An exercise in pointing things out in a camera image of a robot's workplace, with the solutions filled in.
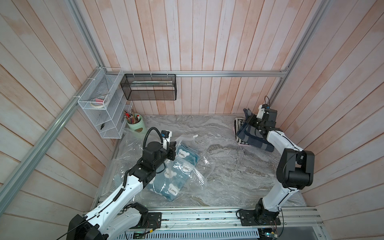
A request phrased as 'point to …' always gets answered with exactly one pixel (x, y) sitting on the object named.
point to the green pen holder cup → (138, 126)
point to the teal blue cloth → (170, 175)
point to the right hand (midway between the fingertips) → (246, 115)
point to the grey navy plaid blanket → (251, 134)
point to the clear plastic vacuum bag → (129, 149)
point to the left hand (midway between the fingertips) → (175, 144)
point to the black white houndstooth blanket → (238, 123)
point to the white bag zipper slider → (195, 136)
